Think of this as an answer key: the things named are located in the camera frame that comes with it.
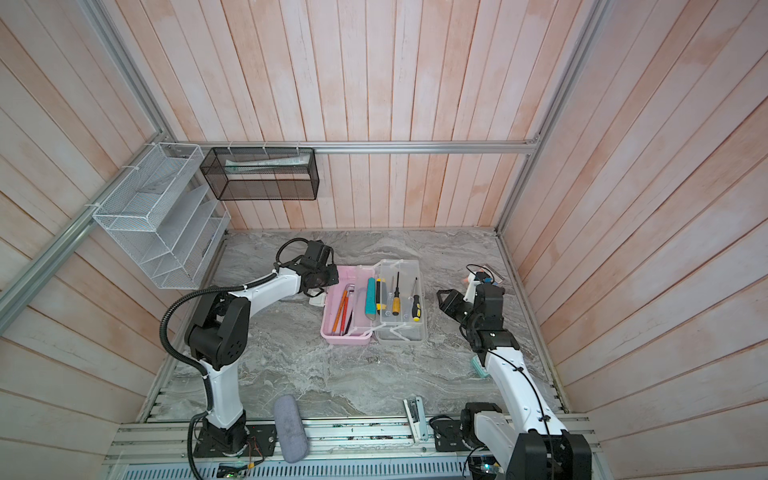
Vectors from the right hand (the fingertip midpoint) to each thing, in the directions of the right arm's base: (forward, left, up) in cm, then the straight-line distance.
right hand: (442, 293), depth 84 cm
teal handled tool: (+2, +21, -7) cm, 22 cm away
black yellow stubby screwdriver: (+5, +19, -7) cm, 21 cm away
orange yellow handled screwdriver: (-1, +13, -3) cm, 13 cm away
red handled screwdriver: (+1, +30, -13) cm, 33 cm away
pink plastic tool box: (-2, +17, -3) cm, 18 cm away
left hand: (+11, +34, -9) cm, 36 cm away
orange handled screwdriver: (+5, +31, -14) cm, 34 cm away
